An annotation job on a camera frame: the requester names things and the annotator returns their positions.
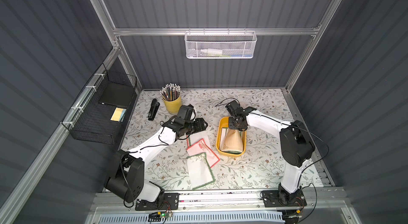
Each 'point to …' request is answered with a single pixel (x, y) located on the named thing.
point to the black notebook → (117, 94)
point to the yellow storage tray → (223, 122)
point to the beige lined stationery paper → (233, 140)
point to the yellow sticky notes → (118, 114)
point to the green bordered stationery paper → (193, 138)
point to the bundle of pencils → (170, 92)
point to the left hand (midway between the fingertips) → (206, 126)
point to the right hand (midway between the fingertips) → (233, 125)
